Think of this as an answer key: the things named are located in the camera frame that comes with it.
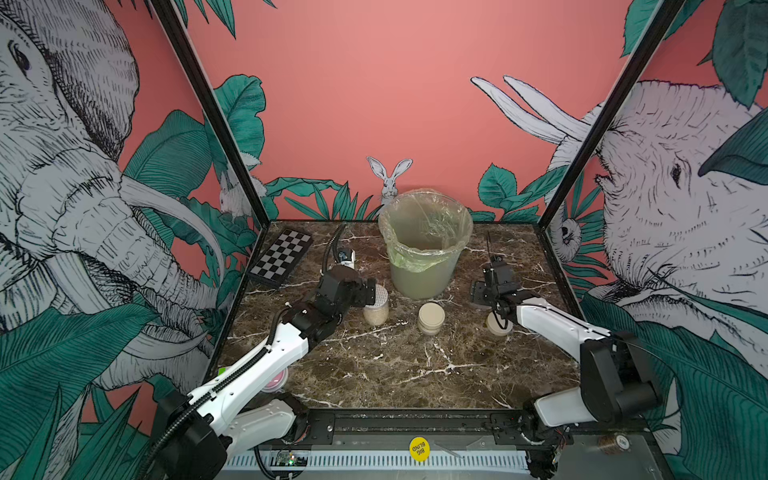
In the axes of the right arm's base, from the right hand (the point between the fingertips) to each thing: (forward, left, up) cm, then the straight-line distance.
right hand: (481, 283), depth 93 cm
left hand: (-6, +36, +13) cm, 39 cm away
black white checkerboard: (+11, +69, -4) cm, 70 cm away
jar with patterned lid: (-9, +33, -4) cm, 34 cm away
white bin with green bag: (+17, +18, +5) cm, 25 cm away
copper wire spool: (-42, -24, -3) cm, 49 cm away
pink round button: (-29, +59, -6) cm, 66 cm away
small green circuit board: (-46, +52, -8) cm, 70 cm away
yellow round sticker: (-43, +21, -8) cm, 49 cm away
